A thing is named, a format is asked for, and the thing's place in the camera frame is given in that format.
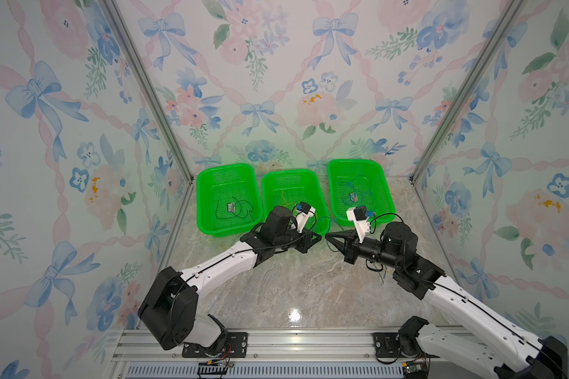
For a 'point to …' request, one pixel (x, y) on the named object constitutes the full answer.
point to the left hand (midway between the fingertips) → (322, 237)
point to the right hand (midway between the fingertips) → (328, 235)
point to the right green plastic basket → (359, 183)
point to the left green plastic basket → (227, 199)
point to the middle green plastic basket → (298, 190)
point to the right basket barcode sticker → (353, 197)
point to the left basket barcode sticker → (231, 207)
